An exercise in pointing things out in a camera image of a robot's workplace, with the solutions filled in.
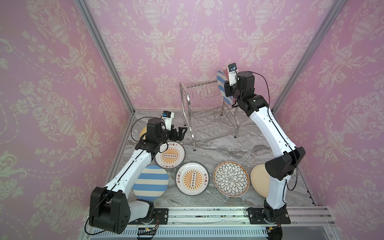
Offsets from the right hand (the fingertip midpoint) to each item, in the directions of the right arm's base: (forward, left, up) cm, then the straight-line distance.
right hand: (232, 79), depth 77 cm
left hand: (-16, +28, -18) cm, 37 cm away
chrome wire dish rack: (+16, +11, -42) cm, 47 cm away
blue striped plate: (-37, +47, -41) cm, 72 cm away
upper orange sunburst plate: (-20, +36, -41) cm, 58 cm away
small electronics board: (-59, +47, -45) cm, 87 cm away
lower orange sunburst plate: (-35, +23, -42) cm, 60 cm away
